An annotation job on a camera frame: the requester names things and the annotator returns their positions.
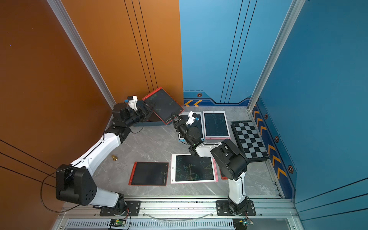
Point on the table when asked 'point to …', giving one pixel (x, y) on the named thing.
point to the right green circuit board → (240, 224)
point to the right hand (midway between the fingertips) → (171, 113)
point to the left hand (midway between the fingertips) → (156, 104)
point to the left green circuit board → (118, 223)
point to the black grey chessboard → (253, 147)
